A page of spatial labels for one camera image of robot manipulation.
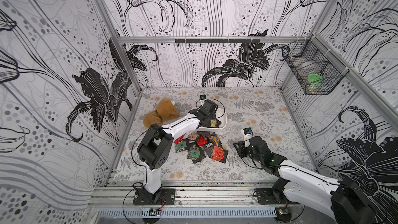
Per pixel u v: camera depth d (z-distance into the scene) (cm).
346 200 40
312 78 79
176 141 91
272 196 65
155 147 48
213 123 98
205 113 70
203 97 82
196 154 86
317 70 80
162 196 73
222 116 99
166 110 93
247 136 74
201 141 89
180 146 90
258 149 64
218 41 94
